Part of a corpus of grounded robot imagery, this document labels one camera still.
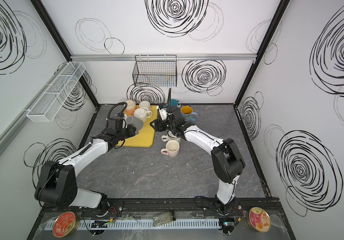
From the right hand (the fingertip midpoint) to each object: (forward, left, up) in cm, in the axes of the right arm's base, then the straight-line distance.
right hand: (151, 122), depth 84 cm
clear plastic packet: (-43, -9, -16) cm, 47 cm away
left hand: (+1, +10, -6) cm, 11 cm away
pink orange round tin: (-43, -53, -17) cm, 70 cm away
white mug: (+28, +10, -13) cm, 32 cm away
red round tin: (-46, +35, -16) cm, 60 cm away
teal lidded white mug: (+35, -12, -18) cm, 41 cm away
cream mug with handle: (+16, +10, -11) cm, 22 cm away
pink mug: (-8, -12, -16) cm, 21 cm away
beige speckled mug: (-10, -11, 0) cm, 15 cm away
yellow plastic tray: (+1, +6, -18) cm, 19 cm away
